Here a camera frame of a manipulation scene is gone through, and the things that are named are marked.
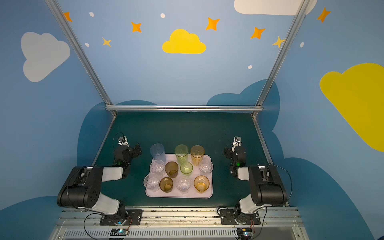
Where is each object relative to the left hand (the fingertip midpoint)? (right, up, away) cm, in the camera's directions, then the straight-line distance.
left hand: (133, 145), depth 94 cm
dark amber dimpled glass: (+25, -14, -6) cm, 29 cm away
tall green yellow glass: (+41, -4, -3) cm, 41 cm away
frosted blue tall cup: (+17, -2, -6) cm, 18 cm away
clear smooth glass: (+46, -11, -8) cm, 48 cm away
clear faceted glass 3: (+33, -22, -9) cm, 40 cm away
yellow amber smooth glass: (+43, -21, -10) cm, 49 cm away
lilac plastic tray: (+38, -26, -12) cm, 47 cm away
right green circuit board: (+64, -39, -23) cm, 79 cm away
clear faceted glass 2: (+14, -20, -8) cm, 26 cm away
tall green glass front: (+31, -4, -1) cm, 31 cm away
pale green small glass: (+34, -13, -4) cm, 37 cm away
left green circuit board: (+3, -39, -24) cm, 46 cm away
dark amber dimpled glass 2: (+23, -21, -10) cm, 33 cm away
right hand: (+66, +1, +1) cm, 66 cm away
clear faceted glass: (+18, -12, -8) cm, 22 cm away
